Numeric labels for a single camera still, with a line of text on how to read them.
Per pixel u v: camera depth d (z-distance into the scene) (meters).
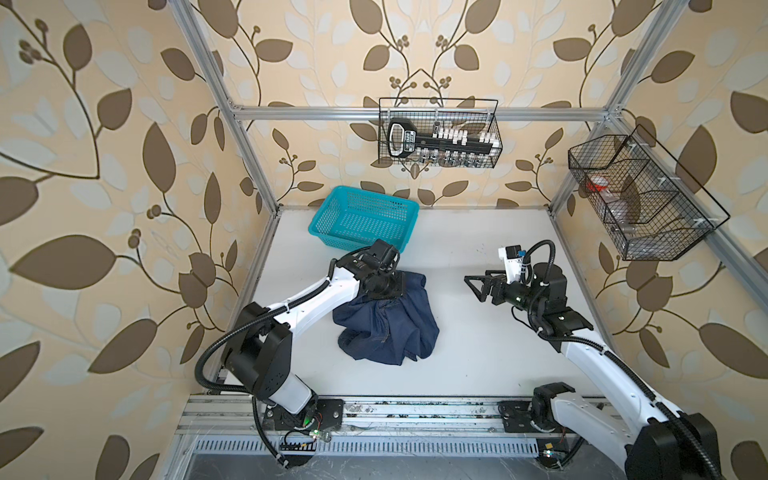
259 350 0.43
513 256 0.69
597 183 0.81
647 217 0.74
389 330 0.75
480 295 0.71
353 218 1.19
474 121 0.92
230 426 0.74
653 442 0.38
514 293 0.69
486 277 0.70
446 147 0.85
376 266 0.65
